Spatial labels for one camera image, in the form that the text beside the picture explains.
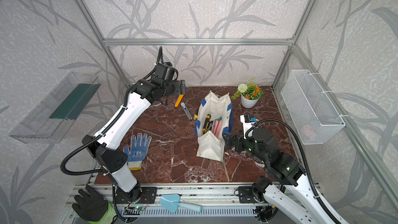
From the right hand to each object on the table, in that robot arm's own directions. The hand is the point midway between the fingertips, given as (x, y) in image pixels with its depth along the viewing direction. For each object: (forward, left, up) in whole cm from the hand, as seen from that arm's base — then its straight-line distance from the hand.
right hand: (230, 131), depth 67 cm
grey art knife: (+29, +25, -25) cm, 46 cm away
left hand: (+23, +24, +5) cm, 33 cm away
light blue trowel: (-23, +27, -26) cm, 44 cm away
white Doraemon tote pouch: (+1, +9, -18) cm, 20 cm away
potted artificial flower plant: (+34, -17, -14) cm, 41 cm away
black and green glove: (-24, +64, -26) cm, 73 cm away
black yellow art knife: (+18, +11, -23) cm, 31 cm away
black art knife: (+17, +9, -25) cm, 31 cm away
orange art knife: (+37, +31, -23) cm, 53 cm away
